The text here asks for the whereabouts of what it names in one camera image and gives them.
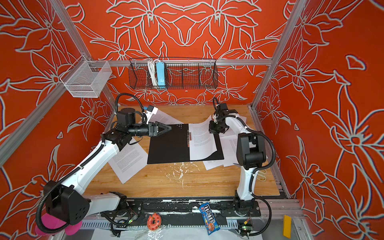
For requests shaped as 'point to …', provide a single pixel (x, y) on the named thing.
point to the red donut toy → (157, 218)
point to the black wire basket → (171, 73)
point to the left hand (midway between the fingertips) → (168, 128)
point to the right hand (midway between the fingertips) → (208, 129)
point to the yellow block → (287, 226)
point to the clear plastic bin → (86, 79)
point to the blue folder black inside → (172, 145)
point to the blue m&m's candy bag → (210, 221)
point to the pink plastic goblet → (51, 222)
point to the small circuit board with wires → (245, 227)
